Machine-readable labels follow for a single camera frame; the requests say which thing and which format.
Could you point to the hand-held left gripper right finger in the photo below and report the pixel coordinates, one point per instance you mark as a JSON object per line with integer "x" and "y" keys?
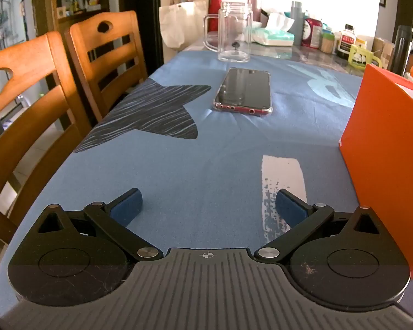
{"x": 290, "y": 207}

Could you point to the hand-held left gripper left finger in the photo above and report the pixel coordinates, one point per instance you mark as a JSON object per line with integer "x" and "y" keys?
{"x": 127, "y": 204}

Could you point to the orange box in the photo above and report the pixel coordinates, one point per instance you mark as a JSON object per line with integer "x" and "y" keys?
{"x": 389, "y": 151}

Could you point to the blue printed tablecloth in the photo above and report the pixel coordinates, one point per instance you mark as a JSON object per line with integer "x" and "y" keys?
{"x": 210, "y": 165}

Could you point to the smartphone in clear case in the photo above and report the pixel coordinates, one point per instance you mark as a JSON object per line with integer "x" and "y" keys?
{"x": 242, "y": 91}

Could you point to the wooden chair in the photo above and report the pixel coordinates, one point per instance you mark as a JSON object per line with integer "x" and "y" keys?
{"x": 20, "y": 86}
{"x": 103, "y": 46}

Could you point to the green panda mug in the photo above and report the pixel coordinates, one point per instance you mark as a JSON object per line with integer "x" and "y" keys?
{"x": 361, "y": 57}

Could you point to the small jar with green cap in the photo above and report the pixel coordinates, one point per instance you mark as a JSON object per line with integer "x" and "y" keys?
{"x": 327, "y": 43}

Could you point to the teal tissue pack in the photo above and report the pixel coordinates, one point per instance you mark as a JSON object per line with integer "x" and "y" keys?
{"x": 273, "y": 37}

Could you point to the dark jar with black cap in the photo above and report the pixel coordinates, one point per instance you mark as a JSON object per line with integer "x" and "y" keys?
{"x": 346, "y": 43}

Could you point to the red pouch pack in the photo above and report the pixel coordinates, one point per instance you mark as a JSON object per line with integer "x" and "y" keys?
{"x": 311, "y": 34}

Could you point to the clear glass mug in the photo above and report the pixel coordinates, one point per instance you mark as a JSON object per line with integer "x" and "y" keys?
{"x": 234, "y": 31}

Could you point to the grey bottle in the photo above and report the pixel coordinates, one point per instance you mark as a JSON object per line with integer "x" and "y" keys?
{"x": 297, "y": 20}

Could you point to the white tote bag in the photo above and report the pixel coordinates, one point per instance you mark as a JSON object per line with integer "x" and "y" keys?
{"x": 179, "y": 24}

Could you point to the black thermos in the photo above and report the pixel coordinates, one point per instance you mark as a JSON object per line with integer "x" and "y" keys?
{"x": 401, "y": 51}

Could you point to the pink thermos bottle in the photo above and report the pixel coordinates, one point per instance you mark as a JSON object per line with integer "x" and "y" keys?
{"x": 254, "y": 5}

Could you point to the wooden shelf cabinet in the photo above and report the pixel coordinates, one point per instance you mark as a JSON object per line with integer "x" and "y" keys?
{"x": 75, "y": 3}

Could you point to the red umbrella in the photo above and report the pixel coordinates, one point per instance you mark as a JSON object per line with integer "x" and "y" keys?
{"x": 214, "y": 7}

